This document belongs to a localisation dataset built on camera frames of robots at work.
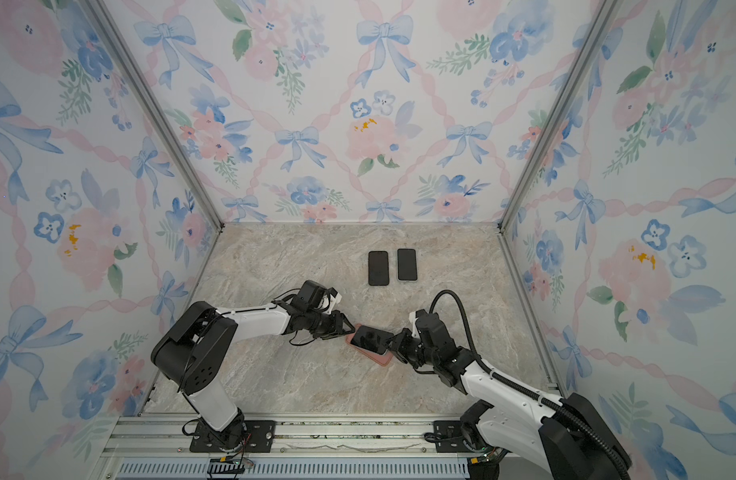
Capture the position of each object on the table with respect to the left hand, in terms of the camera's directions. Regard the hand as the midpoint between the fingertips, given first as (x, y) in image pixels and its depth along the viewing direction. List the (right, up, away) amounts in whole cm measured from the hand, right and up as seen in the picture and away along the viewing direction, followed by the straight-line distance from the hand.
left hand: (352, 329), depth 89 cm
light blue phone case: (+18, +19, +20) cm, 33 cm away
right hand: (+8, -1, -8) cm, 11 cm away
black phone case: (+8, +17, +18) cm, 26 cm away
